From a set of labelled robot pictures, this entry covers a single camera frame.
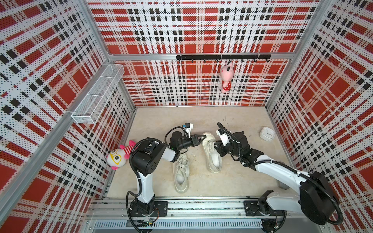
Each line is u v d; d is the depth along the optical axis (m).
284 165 0.50
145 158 0.51
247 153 0.64
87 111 0.69
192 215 0.73
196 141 0.82
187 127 0.85
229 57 0.89
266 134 1.01
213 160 0.83
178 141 0.76
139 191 0.58
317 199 0.41
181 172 0.79
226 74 0.91
